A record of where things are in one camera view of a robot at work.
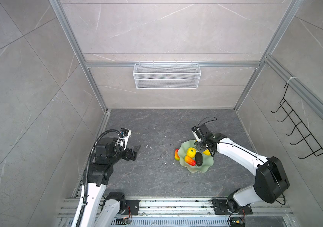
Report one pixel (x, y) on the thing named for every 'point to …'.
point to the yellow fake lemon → (191, 152)
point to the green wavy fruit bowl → (208, 161)
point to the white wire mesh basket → (166, 76)
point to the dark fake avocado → (199, 159)
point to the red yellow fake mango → (190, 160)
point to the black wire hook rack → (298, 124)
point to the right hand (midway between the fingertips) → (201, 141)
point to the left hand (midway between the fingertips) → (130, 139)
